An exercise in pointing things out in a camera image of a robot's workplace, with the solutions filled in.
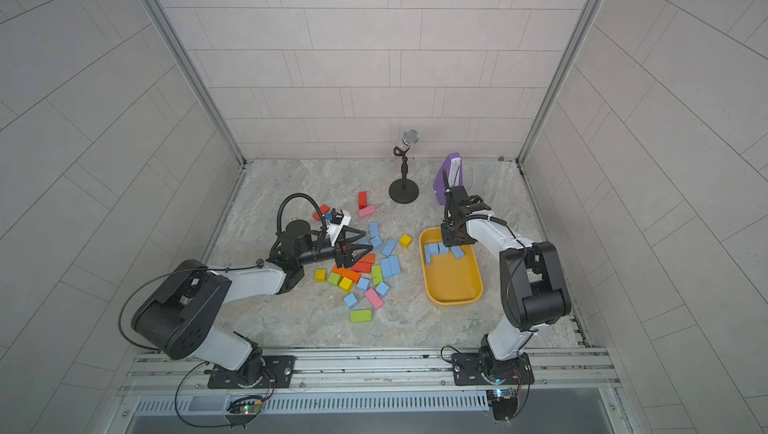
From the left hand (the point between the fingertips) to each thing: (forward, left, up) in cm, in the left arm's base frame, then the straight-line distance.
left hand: (370, 243), depth 81 cm
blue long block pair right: (-1, -7, -11) cm, 13 cm away
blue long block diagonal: (+5, -5, -11) cm, 13 cm away
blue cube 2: (-7, +2, -11) cm, 13 cm away
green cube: (-6, +11, -11) cm, 16 cm away
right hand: (+8, -26, -9) cm, 28 cm away
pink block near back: (+19, +2, -12) cm, 22 cm away
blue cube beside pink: (-9, -3, -10) cm, 14 cm away
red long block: (-3, +3, -10) cm, 10 cm away
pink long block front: (-11, -1, -12) cm, 16 cm away
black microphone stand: (+27, -10, -10) cm, 30 cm away
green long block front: (-16, +3, -12) cm, 20 cm away
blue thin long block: (+1, -16, -9) cm, 19 cm away
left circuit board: (-35, +26, -10) cm, 44 cm away
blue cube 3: (-12, +5, -10) cm, 17 cm away
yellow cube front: (-8, +7, -10) cm, 14 cm away
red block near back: (+23, +5, -11) cm, 26 cm away
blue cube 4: (+3, -26, -10) cm, 28 cm away
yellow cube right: (+7, -10, -11) cm, 16 cm away
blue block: (+3, -18, -9) cm, 21 cm away
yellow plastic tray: (-6, -23, -10) cm, 26 cm away
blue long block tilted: (+11, 0, -11) cm, 16 cm away
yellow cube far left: (-5, +15, -10) cm, 18 cm away
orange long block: (-4, +7, -11) cm, 13 cm away
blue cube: (+5, -1, -9) cm, 11 cm away
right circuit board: (-34, -33, -12) cm, 49 cm away
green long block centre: (-4, -2, -11) cm, 12 cm away
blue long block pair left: (-1, -4, -12) cm, 13 cm away
